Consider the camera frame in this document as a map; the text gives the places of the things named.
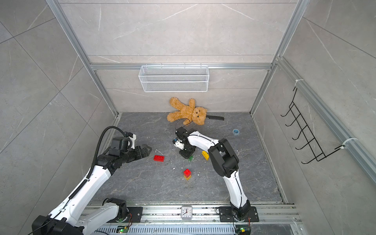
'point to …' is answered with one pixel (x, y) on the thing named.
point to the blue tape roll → (236, 131)
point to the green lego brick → (190, 157)
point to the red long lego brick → (160, 158)
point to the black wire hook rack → (312, 144)
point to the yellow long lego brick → (205, 154)
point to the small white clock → (186, 212)
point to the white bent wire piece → (155, 151)
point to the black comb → (215, 117)
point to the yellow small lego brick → (188, 178)
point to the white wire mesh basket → (174, 79)
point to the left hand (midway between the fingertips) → (147, 148)
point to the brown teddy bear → (189, 113)
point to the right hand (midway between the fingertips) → (189, 154)
